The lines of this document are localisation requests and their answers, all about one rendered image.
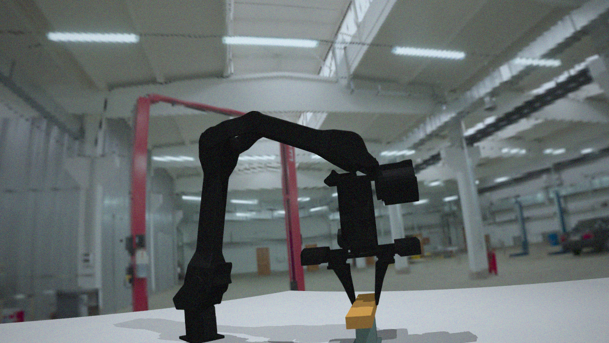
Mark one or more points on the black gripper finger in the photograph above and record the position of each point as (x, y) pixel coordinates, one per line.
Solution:
(380, 271)
(343, 272)

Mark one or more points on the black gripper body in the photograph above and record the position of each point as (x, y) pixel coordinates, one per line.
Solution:
(358, 230)

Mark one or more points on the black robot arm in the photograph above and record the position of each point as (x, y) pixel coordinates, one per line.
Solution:
(208, 274)

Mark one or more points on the tan rectangular block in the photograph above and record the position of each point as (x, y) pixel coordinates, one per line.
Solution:
(362, 312)

